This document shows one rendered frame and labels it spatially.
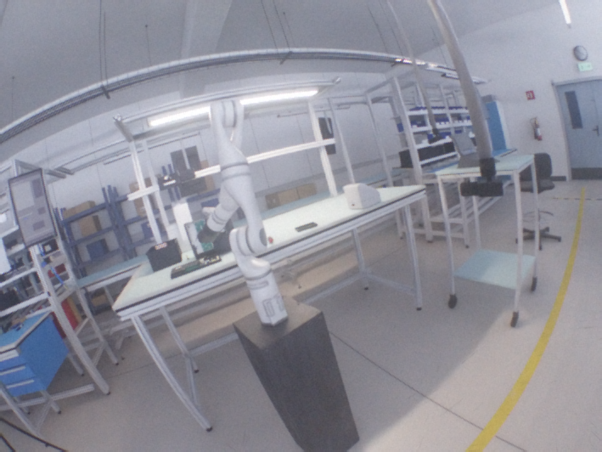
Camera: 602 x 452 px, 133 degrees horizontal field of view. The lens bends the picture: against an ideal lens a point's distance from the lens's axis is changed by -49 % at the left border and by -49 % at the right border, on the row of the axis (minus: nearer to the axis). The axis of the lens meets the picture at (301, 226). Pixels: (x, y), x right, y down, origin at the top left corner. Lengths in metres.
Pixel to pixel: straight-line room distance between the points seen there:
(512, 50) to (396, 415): 6.83
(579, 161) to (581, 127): 0.73
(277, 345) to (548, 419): 1.37
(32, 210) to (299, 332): 1.95
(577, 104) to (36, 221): 8.02
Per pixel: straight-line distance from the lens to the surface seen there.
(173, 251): 1.58
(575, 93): 6.71
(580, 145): 6.72
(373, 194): 1.56
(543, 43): 6.85
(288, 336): 0.81
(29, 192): 2.19
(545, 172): 3.09
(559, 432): 1.57
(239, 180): 0.77
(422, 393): 1.62
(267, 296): 0.82
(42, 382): 2.16
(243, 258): 0.81
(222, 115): 0.84
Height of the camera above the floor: 1.29
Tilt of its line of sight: 11 degrees down
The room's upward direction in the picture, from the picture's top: 16 degrees counter-clockwise
